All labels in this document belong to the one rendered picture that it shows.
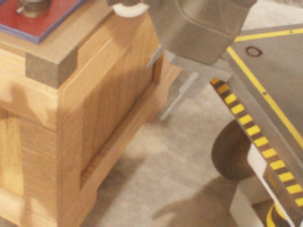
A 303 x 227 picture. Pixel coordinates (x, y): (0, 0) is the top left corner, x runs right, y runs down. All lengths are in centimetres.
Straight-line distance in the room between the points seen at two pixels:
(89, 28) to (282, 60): 43
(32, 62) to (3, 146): 24
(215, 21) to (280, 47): 84
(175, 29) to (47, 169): 64
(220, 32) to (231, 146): 87
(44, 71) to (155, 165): 56
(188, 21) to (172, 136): 107
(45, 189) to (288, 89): 46
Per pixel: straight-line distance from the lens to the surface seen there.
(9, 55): 87
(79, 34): 88
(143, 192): 129
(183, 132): 143
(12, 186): 110
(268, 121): 102
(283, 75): 113
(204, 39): 37
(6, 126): 100
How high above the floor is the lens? 97
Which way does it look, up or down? 41 degrees down
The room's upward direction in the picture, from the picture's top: 10 degrees clockwise
